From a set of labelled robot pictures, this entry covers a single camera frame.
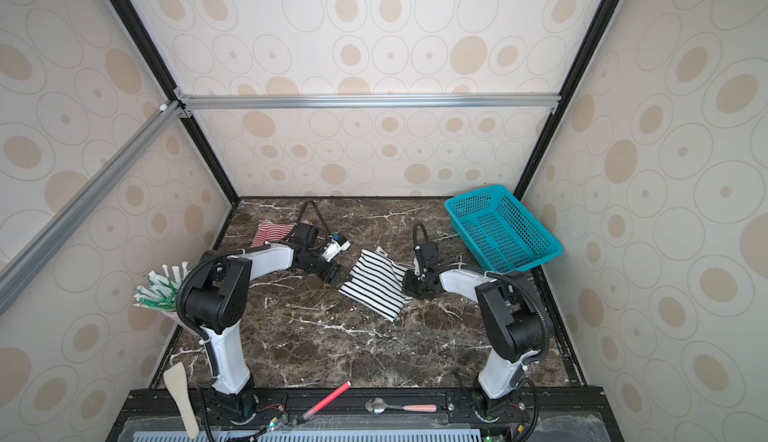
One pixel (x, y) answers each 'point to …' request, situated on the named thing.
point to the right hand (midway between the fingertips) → (404, 289)
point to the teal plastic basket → (502, 231)
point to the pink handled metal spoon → (378, 406)
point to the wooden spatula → (175, 378)
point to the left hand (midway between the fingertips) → (350, 267)
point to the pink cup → (174, 316)
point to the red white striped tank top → (271, 233)
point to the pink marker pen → (327, 401)
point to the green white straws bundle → (162, 292)
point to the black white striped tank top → (375, 282)
